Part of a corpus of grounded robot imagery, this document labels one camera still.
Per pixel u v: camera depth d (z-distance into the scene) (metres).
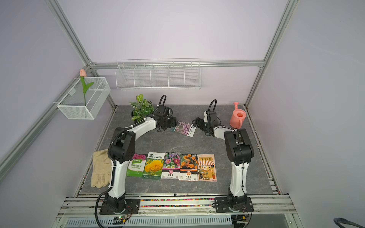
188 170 0.85
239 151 0.54
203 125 0.91
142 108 0.85
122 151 0.58
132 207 0.73
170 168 0.87
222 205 0.73
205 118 0.94
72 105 0.77
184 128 1.05
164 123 0.87
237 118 0.99
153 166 0.88
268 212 0.73
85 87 0.83
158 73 0.99
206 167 0.87
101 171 0.86
